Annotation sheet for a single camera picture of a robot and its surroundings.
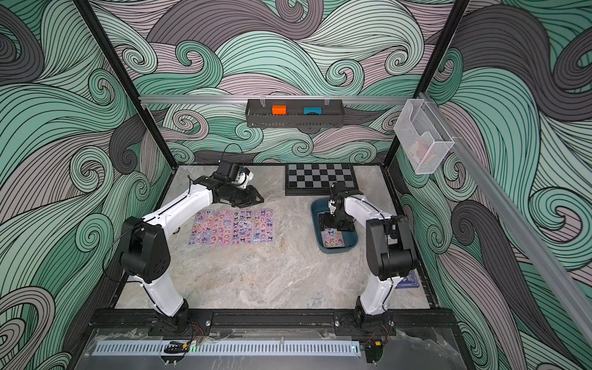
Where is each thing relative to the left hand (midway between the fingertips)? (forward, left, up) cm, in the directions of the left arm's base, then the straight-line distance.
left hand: (261, 198), depth 87 cm
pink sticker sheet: (-5, +26, -15) cm, 30 cm away
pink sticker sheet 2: (-4, +18, -16) cm, 25 cm away
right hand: (-6, -30, -13) cm, 33 cm away
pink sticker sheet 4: (-3, 0, -17) cm, 17 cm away
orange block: (+31, -6, +19) cm, 37 cm away
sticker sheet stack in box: (-9, -29, -15) cm, 34 cm away
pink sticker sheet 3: (-4, +9, -15) cm, 18 cm away
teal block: (+34, -20, +18) cm, 43 cm away
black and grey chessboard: (+21, -24, -13) cm, 35 cm away
